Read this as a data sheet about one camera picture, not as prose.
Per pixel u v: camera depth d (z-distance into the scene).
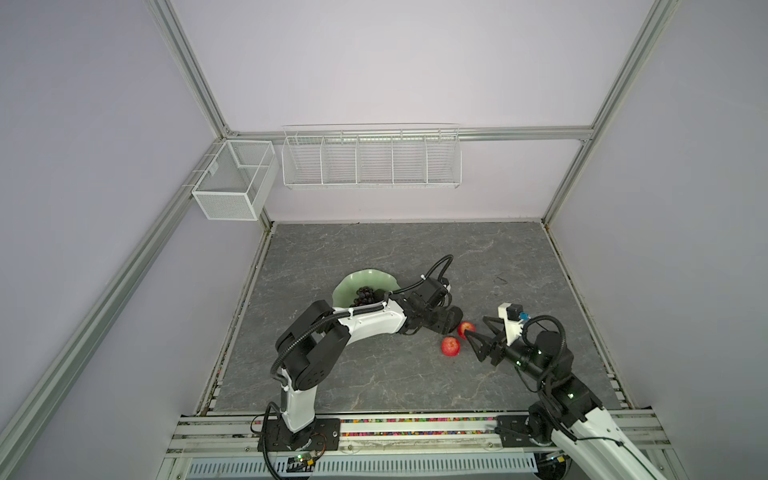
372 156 0.98
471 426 0.78
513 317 0.65
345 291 0.97
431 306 0.71
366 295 0.94
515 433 0.72
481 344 0.68
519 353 0.66
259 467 0.71
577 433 0.55
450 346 0.85
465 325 0.89
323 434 0.74
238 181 1.02
